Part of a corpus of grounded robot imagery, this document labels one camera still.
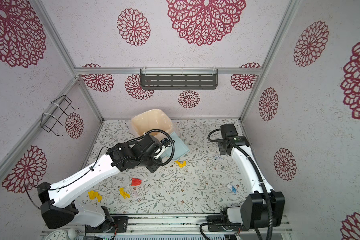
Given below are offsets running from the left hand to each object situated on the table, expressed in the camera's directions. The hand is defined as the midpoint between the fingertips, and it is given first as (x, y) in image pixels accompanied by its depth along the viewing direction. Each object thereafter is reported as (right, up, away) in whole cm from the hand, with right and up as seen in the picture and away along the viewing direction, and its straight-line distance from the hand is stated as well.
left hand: (157, 162), depth 71 cm
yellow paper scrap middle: (-20, -20, +12) cm, 31 cm away
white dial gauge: (-45, -32, -4) cm, 55 cm away
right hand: (+39, +8, +10) cm, 40 cm away
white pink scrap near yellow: (-14, -21, +12) cm, 27 cm away
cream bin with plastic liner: (-6, +23, +21) cm, 31 cm away
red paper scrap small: (-15, -15, +15) cm, 26 cm away
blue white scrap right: (+41, -18, +13) cm, 47 cm away
